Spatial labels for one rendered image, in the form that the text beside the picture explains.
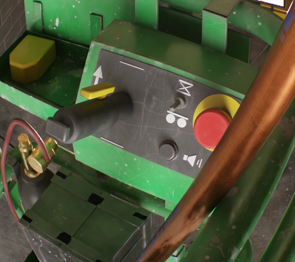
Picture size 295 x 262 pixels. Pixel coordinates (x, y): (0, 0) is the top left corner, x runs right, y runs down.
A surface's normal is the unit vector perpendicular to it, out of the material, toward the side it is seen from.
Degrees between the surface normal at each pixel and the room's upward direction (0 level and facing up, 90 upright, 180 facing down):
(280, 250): 9
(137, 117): 58
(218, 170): 85
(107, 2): 90
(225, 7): 0
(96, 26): 90
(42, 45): 0
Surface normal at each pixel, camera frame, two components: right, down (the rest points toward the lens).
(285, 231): -0.40, -0.77
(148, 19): -0.48, 0.64
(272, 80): -0.73, 0.44
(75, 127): -0.03, 0.17
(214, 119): -0.41, 0.17
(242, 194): -0.15, -0.73
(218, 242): 0.13, -0.62
